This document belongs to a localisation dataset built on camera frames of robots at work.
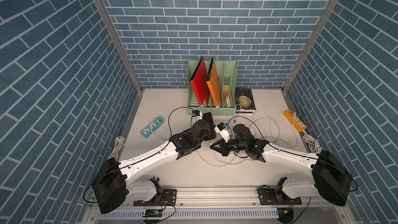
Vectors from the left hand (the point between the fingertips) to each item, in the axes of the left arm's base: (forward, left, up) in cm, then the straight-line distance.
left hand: (215, 128), depth 78 cm
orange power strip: (+14, -52, -12) cm, 56 cm away
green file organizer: (+45, -10, -1) cm, 46 cm away
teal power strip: (+7, +40, -15) cm, 44 cm away
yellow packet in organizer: (+35, -11, -13) cm, 39 cm away
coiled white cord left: (+1, +56, -19) cm, 59 cm away
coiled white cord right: (-1, -59, -15) cm, 61 cm away
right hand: (-8, +2, -5) cm, 10 cm away
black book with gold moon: (+35, -24, -14) cm, 44 cm away
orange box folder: (+25, +1, +10) cm, 27 cm away
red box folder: (+25, +8, +8) cm, 27 cm away
